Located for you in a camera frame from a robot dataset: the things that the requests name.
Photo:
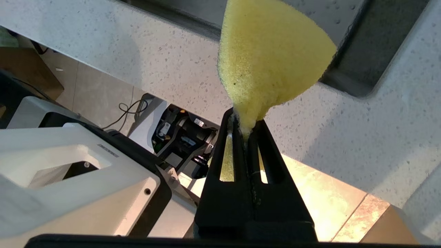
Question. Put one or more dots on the white robot base chassis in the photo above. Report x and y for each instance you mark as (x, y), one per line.
(86, 206)

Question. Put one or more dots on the brown cardboard box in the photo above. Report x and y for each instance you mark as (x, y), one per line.
(31, 72)

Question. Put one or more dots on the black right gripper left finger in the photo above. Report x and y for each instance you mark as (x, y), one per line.
(224, 206)

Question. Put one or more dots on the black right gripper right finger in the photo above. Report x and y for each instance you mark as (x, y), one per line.
(282, 213)

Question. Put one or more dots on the black base wheel mechanism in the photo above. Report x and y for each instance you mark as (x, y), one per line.
(186, 137)

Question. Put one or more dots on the stainless steel sink basin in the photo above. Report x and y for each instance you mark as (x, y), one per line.
(372, 51)

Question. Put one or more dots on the yellow sponge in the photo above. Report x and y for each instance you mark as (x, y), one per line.
(272, 51)

